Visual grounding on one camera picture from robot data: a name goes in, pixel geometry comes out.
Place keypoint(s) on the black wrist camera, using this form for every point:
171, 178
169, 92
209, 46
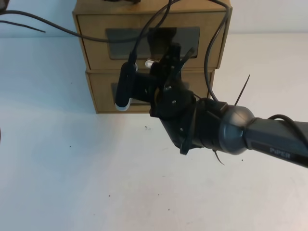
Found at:
125, 86

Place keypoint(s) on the lower brown cardboard box shell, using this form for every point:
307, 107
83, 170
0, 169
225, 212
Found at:
92, 96

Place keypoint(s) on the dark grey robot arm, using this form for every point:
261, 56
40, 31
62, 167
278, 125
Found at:
234, 129

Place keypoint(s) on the white drawer handle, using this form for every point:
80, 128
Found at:
150, 62

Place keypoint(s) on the black cable tie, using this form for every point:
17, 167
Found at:
242, 90

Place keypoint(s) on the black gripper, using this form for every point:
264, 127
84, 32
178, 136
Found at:
169, 100

